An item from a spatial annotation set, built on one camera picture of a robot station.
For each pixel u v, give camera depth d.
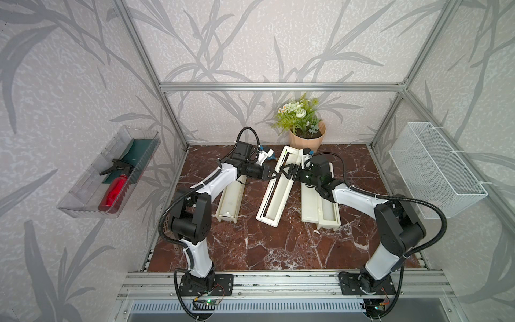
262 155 0.82
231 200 0.92
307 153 0.81
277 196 0.89
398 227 0.47
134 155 0.72
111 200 0.57
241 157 0.74
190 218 0.49
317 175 0.71
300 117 0.92
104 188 0.62
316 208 0.87
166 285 0.75
